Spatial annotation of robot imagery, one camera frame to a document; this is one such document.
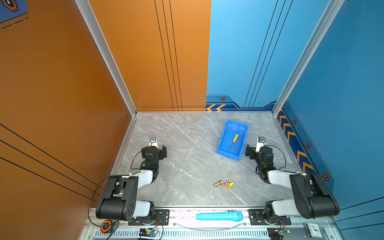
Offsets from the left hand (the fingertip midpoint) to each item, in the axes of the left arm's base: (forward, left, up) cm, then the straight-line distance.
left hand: (154, 145), depth 92 cm
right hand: (+1, -62, 0) cm, 62 cm away
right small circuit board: (-42, -67, -6) cm, 80 cm away
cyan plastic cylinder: (-37, -46, -4) cm, 59 cm away
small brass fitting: (-21, -40, -6) cm, 45 cm away
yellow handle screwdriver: (+9, -52, -6) cm, 53 cm away
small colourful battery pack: (-22, -44, -5) cm, 49 cm away
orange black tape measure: (-42, +16, -5) cm, 45 cm away
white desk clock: (-42, -81, -5) cm, 91 cm away
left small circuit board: (-43, -3, -9) cm, 44 cm away
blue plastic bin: (+18, -51, -6) cm, 55 cm away
